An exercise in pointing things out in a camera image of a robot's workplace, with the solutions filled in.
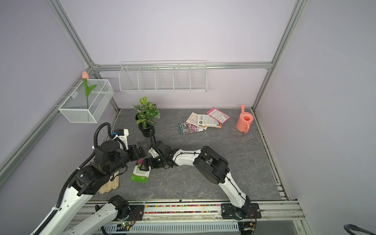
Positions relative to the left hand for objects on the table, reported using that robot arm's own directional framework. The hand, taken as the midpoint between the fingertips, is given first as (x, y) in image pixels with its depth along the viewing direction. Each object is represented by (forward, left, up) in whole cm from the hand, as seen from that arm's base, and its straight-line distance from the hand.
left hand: (144, 145), depth 68 cm
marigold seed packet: (+36, -33, -26) cm, 55 cm away
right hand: (-1, +6, -24) cm, 24 cm away
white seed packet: (+37, -26, -26) cm, 52 cm away
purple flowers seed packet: (+30, -19, -27) cm, 45 cm away
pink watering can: (+25, -60, -17) cm, 67 cm away
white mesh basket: (+19, +35, +8) cm, 40 cm away
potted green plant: (+22, +3, -4) cm, 22 cm away
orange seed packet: (+30, -46, -27) cm, 61 cm away
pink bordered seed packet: (+40, -46, -27) cm, 67 cm away
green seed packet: (-4, +9, -27) cm, 28 cm away
